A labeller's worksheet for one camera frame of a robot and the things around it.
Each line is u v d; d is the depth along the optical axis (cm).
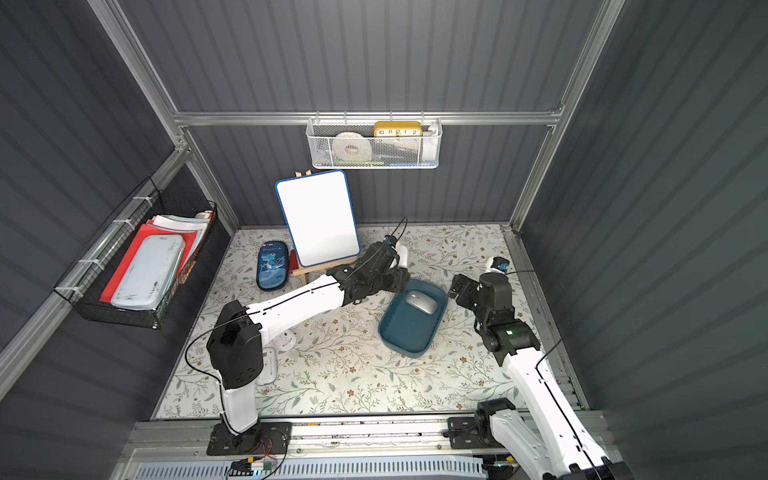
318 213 89
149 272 68
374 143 88
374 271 65
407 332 92
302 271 99
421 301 98
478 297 68
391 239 77
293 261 99
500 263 67
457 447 73
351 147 84
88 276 62
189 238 77
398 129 87
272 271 104
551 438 41
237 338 53
